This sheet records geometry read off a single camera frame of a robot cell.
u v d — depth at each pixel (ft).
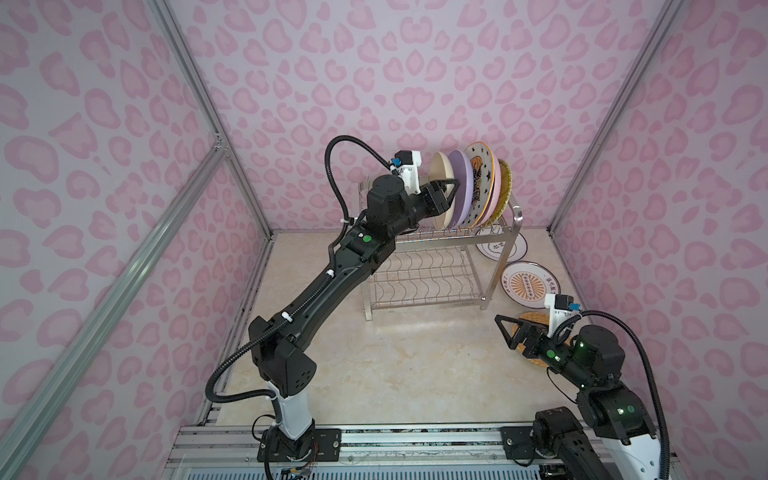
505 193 2.27
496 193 2.15
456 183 2.10
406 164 1.96
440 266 3.41
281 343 1.45
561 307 1.95
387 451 2.39
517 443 2.40
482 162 2.31
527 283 3.40
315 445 2.36
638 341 1.83
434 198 1.91
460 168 2.24
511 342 1.97
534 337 1.93
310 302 1.54
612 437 1.52
